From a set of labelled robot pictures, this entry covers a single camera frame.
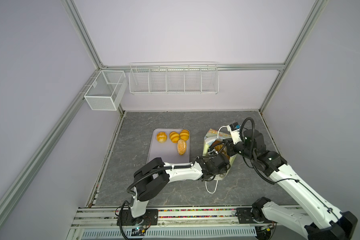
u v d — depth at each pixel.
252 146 0.54
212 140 0.75
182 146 0.94
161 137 1.00
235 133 0.65
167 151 0.95
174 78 0.97
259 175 0.55
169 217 0.75
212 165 0.64
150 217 0.74
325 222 0.38
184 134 1.02
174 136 1.01
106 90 1.04
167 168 0.50
